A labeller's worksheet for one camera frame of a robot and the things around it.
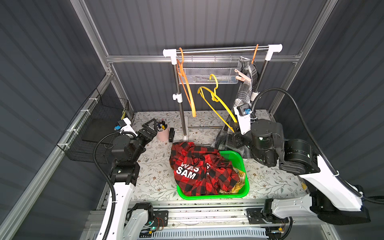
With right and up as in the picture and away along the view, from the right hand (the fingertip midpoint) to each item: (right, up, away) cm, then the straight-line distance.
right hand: (236, 123), depth 55 cm
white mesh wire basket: (-12, +44, +69) cm, 83 cm away
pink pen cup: (-37, -7, +47) cm, 60 cm away
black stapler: (-32, -7, +48) cm, 58 cm away
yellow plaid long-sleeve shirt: (+8, -32, +24) cm, 41 cm away
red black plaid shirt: (-12, -24, +22) cm, 35 cm away
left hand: (-34, 0, +11) cm, 36 cm away
